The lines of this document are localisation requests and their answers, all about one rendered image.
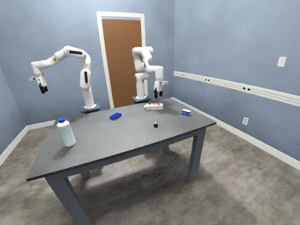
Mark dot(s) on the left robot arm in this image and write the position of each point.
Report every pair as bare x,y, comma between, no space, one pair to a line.
146,53

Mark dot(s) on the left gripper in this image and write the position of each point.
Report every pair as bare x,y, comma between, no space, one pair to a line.
158,87

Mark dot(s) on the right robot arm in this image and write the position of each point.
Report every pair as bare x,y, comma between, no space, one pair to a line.
66,52

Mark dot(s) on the white bottle with blue cap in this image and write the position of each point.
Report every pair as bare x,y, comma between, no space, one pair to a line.
66,132

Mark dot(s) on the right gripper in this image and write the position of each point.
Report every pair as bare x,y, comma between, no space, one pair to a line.
42,84

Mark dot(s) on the white power strip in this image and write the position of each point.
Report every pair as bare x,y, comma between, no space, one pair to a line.
154,106

